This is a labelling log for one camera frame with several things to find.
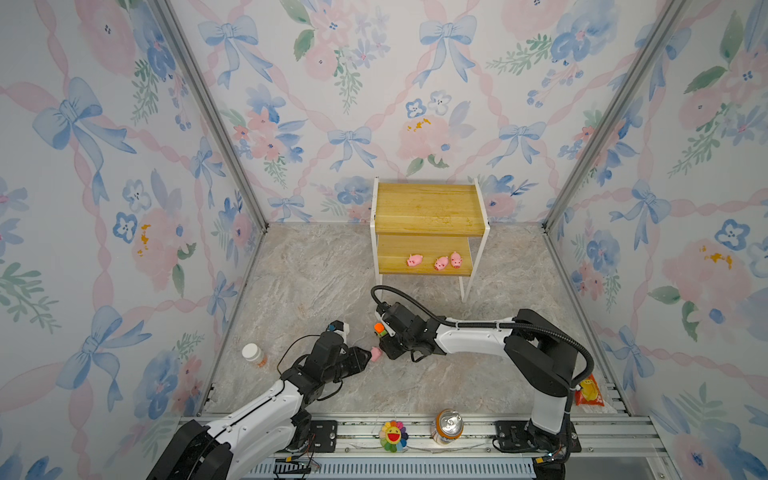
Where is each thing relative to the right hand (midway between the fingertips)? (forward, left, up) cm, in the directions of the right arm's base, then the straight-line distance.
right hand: (383, 340), depth 90 cm
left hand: (-5, +3, +3) cm, 7 cm away
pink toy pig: (-5, +2, +1) cm, 5 cm away
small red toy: (-15, -54, +2) cm, 56 cm away
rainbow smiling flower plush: (-25, -3, +1) cm, 25 cm away
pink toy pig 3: (+16, -16, +18) cm, 29 cm away
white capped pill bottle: (-7, +35, +7) cm, 37 cm away
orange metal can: (-24, -16, +10) cm, 30 cm away
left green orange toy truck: (+2, +1, +3) cm, 4 cm away
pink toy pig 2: (+17, -9, +17) cm, 26 cm away
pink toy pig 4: (+17, -21, +18) cm, 32 cm away
